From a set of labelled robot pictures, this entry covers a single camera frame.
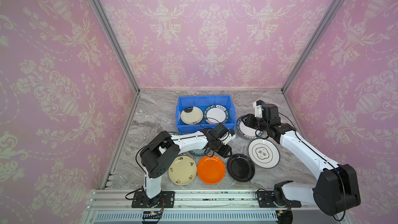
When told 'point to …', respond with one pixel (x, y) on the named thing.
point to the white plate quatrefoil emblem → (264, 153)
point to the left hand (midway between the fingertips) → (230, 155)
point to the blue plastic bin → (202, 102)
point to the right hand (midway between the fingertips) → (243, 118)
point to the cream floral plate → (182, 170)
